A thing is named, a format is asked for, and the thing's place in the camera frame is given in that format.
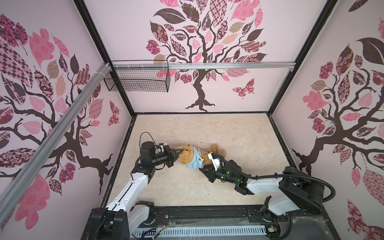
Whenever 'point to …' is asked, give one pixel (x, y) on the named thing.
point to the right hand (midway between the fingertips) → (200, 166)
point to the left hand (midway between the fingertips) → (185, 152)
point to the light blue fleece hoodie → (197, 162)
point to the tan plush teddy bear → (185, 155)
